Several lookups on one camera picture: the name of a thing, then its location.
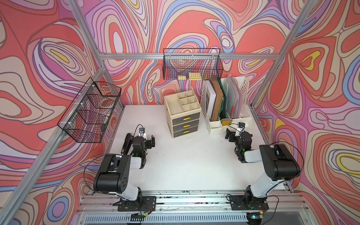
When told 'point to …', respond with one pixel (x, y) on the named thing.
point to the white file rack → (245, 116)
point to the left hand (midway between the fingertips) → (146, 136)
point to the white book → (210, 98)
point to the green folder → (223, 110)
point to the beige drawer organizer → (183, 111)
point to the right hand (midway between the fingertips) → (234, 132)
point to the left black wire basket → (86, 120)
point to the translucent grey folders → (234, 95)
